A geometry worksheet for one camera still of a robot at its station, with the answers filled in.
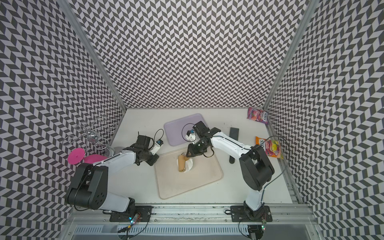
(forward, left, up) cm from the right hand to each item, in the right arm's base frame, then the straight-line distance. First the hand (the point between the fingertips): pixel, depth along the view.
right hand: (189, 158), depth 83 cm
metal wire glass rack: (+4, +45, +18) cm, 48 cm away
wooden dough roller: (+2, +5, -5) cm, 8 cm away
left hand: (+4, +23, -8) cm, 25 cm away
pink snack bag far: (+36, -48, -5) cm, 60 cm away
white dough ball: (-2, +1, -5) cm, 6 cm away
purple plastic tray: (+25, +11, -8) cm, 28 cm away
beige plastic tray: (-11, +10, -7) cm, 17 cm away
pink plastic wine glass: (-8, +48, +19) cm, 52 cm away
